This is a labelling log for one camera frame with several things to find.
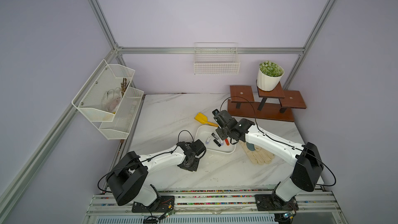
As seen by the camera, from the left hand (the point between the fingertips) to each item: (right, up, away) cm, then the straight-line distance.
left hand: (189, 167), depth 84 cm
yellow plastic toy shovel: (+7, +25, +20) cm, 33 cm away
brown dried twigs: (-35, +45, -3) cm, 57 cm away
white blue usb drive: (+11, +13, +12) cm, 20 cm away
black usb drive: (+16, +12, +10) cm, 22 cm away
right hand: (+20, +21, +1) cm, 29 cm away
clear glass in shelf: (-40, +38, -6) cm, 55 cm away
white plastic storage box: (+14, +12, +12) cm, 22 cm away
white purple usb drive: (+19, +12, +10) cm, 24 cm away
